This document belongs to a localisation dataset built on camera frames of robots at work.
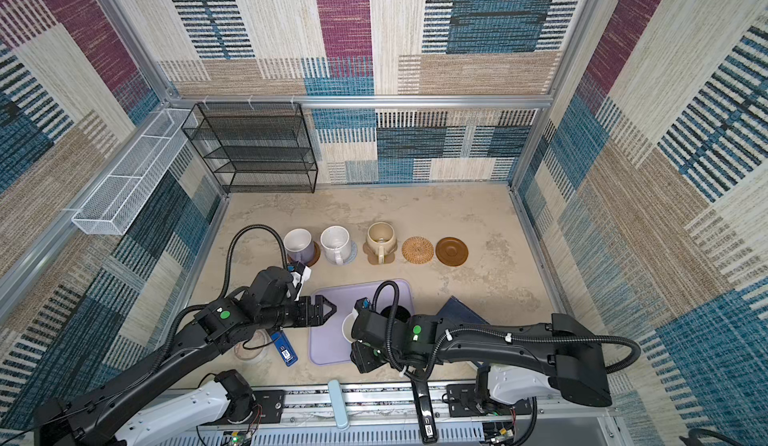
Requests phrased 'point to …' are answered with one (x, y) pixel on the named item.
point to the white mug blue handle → (347, 325)
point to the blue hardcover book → (457, 311)
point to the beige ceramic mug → (381, 239)
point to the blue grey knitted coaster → (353, 255)
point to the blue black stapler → (284, 347)
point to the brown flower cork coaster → (380, 254)
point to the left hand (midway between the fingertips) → (325, 307)
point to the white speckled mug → (336, 243)
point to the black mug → (400, 313)
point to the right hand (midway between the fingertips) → (364, 360)
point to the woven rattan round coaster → (417, 249)
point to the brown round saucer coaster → (315, 257)
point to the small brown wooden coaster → (451, 251)
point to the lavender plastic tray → (328, 343)
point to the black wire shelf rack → (254, 147)
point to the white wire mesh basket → (108, 208)
